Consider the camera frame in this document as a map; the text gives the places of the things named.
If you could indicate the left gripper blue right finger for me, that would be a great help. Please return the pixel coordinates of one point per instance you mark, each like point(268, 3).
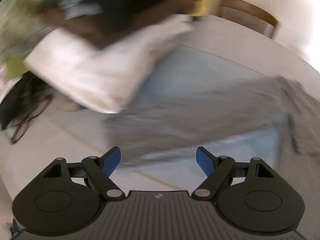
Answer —
point(218, 171)

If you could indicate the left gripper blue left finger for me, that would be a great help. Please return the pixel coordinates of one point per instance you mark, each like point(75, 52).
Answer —
point(98, 171)

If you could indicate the grey long-sleeve shirt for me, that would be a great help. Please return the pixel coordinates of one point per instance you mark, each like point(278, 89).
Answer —
point(173, 129)

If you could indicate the dark clothes pile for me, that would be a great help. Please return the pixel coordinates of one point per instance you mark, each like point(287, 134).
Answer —
point(117, 19)

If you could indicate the white folded garment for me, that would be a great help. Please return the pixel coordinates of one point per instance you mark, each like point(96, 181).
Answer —
point(104, 80)

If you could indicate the wooden chair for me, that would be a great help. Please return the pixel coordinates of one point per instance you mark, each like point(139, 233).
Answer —
point(249, 16)

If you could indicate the green patterned cloth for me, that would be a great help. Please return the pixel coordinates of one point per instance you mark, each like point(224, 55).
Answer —
point(22, 28)

